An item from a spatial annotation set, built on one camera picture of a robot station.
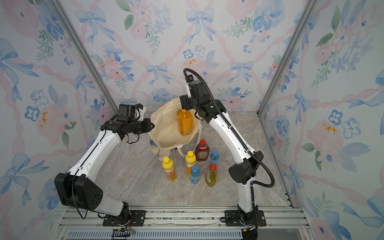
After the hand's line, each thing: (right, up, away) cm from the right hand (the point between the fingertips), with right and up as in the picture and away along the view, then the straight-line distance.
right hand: (189, 95), depth 75 cm
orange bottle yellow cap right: (+1, -33, -2) cm, 33 cm away
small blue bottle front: (+3, -41, +1) cm, 41 cm away
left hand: (-19, -15, +6) cm, 25 cm away
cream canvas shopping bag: (-18, -20, +25) cm, 37 cm away
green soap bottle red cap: (+11, -41, 0) cm, 43 cm away
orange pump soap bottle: (-4, -13, +20) cm, 24 cm away
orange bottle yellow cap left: (-10, -35, -5) cm, 36 cm away
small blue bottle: (+13, -33, +6) cm, 36 cm away
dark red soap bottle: (+7, -30, +10) cm, 33 cm away
